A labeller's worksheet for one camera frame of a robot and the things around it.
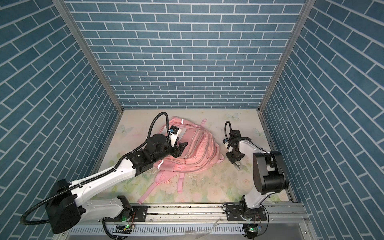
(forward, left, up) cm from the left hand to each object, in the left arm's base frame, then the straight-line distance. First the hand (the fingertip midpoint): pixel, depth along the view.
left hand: (184, 141), depth 77 cm
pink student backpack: (-1, -10, -11) cm, 15 cm away
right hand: (+2, -31, -20) cm, 37 cm away
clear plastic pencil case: (-5, -31, -19) cm, 37 cm away
